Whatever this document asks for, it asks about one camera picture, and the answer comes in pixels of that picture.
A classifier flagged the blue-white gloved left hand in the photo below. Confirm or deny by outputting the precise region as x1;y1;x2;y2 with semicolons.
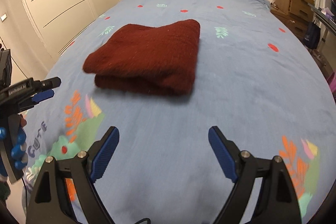
1;109;28;184

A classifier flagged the dark blue hanging bag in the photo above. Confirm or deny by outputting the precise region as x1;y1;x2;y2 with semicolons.
303;22;321;50

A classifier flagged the long grey desk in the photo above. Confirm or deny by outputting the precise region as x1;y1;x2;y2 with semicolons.
308;4;335;48

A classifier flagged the low wooden nightstand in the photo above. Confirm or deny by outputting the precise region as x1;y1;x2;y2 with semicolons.
270;7;309;41

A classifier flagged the dark red knit sweater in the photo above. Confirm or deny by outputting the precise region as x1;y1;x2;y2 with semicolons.
83;19;201;96

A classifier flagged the blue patterned bed cover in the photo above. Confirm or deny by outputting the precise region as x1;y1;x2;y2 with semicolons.
22;0;335;223

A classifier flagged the wooden drawer chest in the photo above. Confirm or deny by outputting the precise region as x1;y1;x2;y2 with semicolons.
274;0;314;22

